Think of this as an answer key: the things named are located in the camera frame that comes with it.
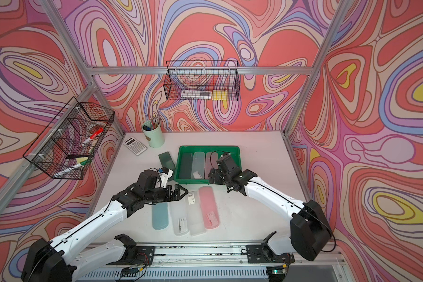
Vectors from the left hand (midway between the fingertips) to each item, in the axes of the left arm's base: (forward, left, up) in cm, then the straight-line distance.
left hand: (183, 193), depth 78 cm
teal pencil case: (-5, +12, -13) cm, 19 cm away
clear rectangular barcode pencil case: (-9, -6, -13) cm, 17 cm away
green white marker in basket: (+5, +46, +12) cm, 47 cm away
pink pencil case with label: (-2, -11, -13) cm, 17 cm away
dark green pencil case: (+20, +2, -11) cm, 23 cm away
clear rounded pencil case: (-7, +2, -12) cm, 14 cm away
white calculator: (+39, +37, -11) cm, 55 cm away
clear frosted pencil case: (+23, -5, -11) cm, 26 cm away
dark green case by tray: (+26, +15, -12) cm, 32 cm away
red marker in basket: (+20, +36, +20) cm, 46 cm away
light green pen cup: (+39, +22, -4) cm, 45 cm away
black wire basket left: (+13, +49, +16) cm, 53 cm away
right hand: (+8, -16, -1) cm, 18 cm away
